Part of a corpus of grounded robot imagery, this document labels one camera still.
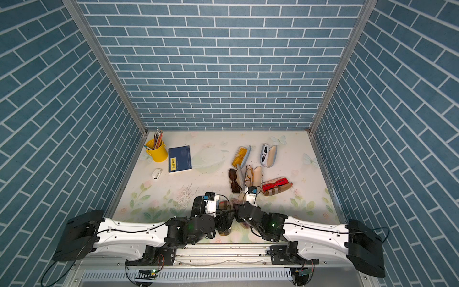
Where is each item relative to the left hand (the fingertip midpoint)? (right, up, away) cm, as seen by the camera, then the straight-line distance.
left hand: (238, 217), depth 72 cm
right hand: (-1, +1, +7) cm, 7 cm away
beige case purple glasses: (-1, +1, +15) cm, 15 cm away
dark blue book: (-35, +21, +33) cm, 53 cm away
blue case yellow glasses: (+4, +23, +29) cm, 37 cm away
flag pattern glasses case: (+11, +11, +28) cm, 32 cm away
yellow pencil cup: (-45, +24, +30) cm, 59 cm away
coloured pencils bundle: (-44, +33, +25) cm, 61 cm away
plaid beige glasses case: (-5, +3, -8) cm, 10 cm away
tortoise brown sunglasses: (-1, +7, +21) cm, 22 cm away
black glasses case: (-19, 0, +13) cm, 23 cm away
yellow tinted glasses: (+1, +23, +35) cm, 42 cm away
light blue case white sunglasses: (+18, +23, +33) cm, 45 cm away
